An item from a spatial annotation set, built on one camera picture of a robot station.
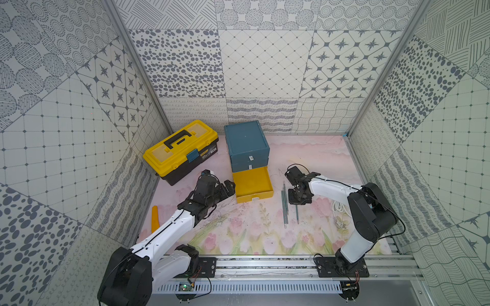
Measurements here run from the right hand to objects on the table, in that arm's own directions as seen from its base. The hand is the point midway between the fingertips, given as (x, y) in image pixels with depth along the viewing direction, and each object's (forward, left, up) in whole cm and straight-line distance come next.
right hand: (297, 202), depth 91 cm
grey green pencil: (-6, +1, 0) cm, 6 cm away
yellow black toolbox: (+17, +55, +18) cm, 61 cm away
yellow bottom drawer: (+10, +22, +1) cm, 24 cm away
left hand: (+2, +33, +13) cm, 36 cm away
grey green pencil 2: (-2, +6, 0) cm, 6 cm away
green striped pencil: (-1, +7, +1) cm, 7 cm away
